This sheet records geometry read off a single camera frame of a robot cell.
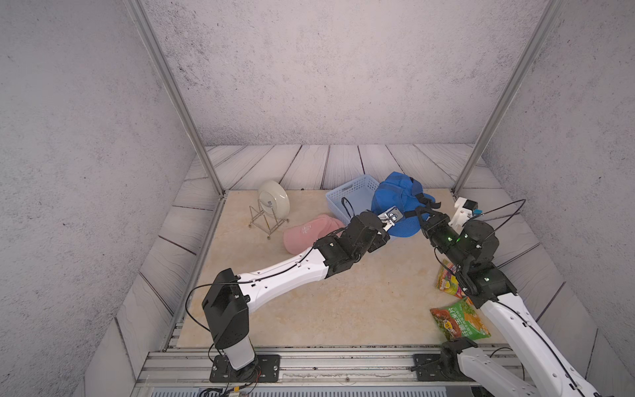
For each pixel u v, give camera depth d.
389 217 0.61
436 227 0.60
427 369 0.73
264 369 0.73
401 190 0.72
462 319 0.79
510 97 0.87
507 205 0.57
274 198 0.98
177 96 0.88
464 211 0.62
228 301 0.43
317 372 0.73
